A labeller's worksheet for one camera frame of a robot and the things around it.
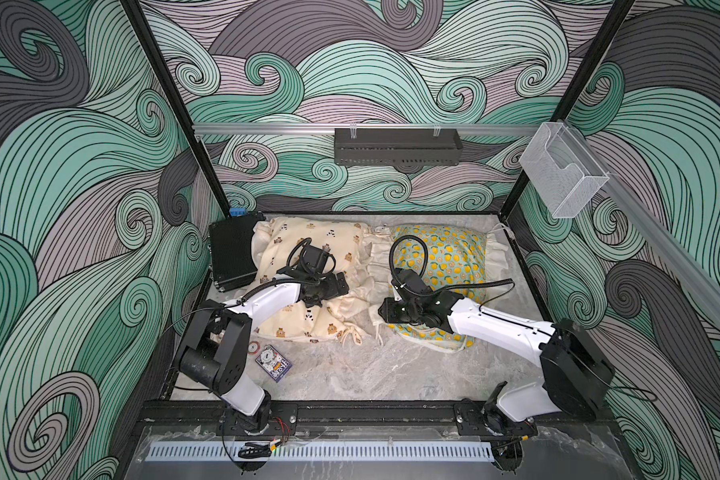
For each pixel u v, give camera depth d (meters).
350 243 0.98
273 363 0.81
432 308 0.62
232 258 1.00
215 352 0.44
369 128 0.97
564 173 0.82
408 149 0.95
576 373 0.42
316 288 0.68
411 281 0.66
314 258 0.72
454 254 0.95
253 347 0.85
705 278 0.54
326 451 0.70
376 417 0.74
